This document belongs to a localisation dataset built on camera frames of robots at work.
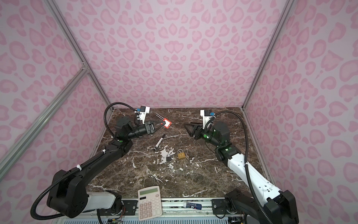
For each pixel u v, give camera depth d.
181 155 0.91
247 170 0.47
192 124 0.65
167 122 0.71
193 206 0.72
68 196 0.41
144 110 0.69
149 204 0.73
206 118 0.64
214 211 0.72
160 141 0.99
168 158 0.91
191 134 0.64
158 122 0.70
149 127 0.66
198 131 0.63
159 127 0.71
